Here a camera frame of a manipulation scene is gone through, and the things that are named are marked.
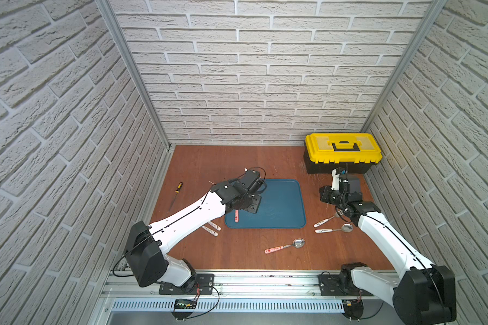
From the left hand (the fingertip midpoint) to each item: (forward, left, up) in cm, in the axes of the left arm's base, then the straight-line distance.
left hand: (248, 194), depth 80 cm
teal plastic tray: (+3, -17, -15) cm, 23 cm away
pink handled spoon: (-15, -21, -15) cm, 29 cm away
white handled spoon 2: (-9, -42, -12) cm, 45 cm away
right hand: (+4, -33, -2) cm, 33 cm away
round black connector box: (-38, -37, -15) cm, 55 cm away
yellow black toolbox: (+22, -53, +2) cm, 57 cm away
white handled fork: (-7, +15, -15) cm, 23 cm away
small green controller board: (-35, +23, -19) cm, 46 cm away
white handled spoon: (-9, +17, -17) cm, 25 cm away
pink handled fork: (-3, +5, -15) cm, 16 cm away
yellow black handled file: (+12, +36, -17) cm, 41 cm away
